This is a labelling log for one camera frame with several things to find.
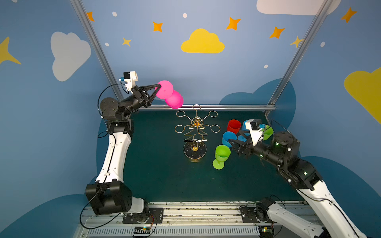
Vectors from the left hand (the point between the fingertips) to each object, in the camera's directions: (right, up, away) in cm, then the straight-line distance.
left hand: (159, 86), depth 56 cm
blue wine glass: (+34, -21, +32) cm, 52 cm away
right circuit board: (+50, -69, +17) cm, 87 cm away
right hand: (+32, -19, +5) cm, 37 cm away
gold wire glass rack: (+14, -31, +42) cm, 54 cm away
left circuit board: (-12, -68, +17) cm, 71 cm away
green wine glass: (+30, -31, +30) cm, 53 cm away
